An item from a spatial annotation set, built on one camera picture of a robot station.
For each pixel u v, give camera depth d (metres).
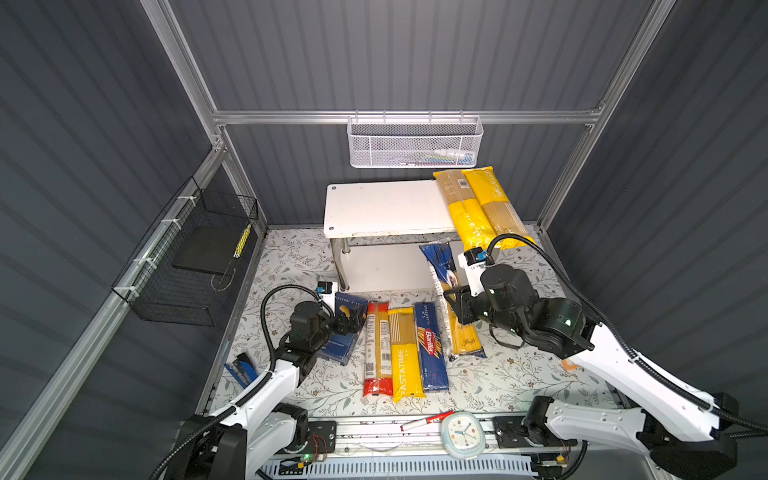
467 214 0.72
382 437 0.75
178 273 0.72
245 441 0.42
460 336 0.63
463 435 0.72
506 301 0.46
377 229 0.73
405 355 0.85
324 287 0.73
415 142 1.24
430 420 0.75
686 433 0.39
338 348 0.82
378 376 0.81
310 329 0.65
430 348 0.85
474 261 0.56
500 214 0.73
